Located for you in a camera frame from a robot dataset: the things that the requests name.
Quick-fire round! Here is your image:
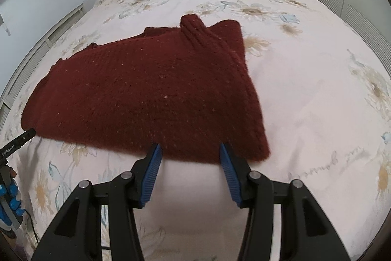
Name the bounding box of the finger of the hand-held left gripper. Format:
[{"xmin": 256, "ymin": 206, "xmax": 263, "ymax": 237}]
[{"xmin": 0, "ymin": 128, "xmax": 36, "ymax": 166}]

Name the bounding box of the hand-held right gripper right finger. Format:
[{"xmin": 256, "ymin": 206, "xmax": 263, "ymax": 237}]
[{"xmin": 219, "ymin": 142, "xmax": 349, "ymax": 261}]

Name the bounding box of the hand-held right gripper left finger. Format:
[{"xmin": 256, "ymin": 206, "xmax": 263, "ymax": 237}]
[{"xmin": 31, "ymin": 143, "xmax": 163, "ymax": 261}]

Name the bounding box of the dark red knit sweater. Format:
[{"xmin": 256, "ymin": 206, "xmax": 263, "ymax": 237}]
[{"xmin": 21, "ymin": 14, "xmax": 271, "ymax": 164}]

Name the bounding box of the person's left hand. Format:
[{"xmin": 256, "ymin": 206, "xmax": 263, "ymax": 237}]
[{"xmin": 4, "ymin": 167, "xmax": 25, "ymax": 218}]

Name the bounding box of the white slatted radiator cover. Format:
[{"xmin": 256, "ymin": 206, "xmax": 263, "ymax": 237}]
[{"xmin": 0, "ymin": 2, "xmax": 86, "ymax": 116}]

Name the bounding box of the floral pink bed blanket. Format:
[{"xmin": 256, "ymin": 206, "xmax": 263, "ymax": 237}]
[{"xmin": 0, "ymin": 0, "xmax": 391, "ymax": 261}]

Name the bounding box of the black cable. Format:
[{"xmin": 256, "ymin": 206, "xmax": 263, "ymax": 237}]
[{"xmin": 24, "ymin": 210, "xmax": 42, "ymax": 251}]

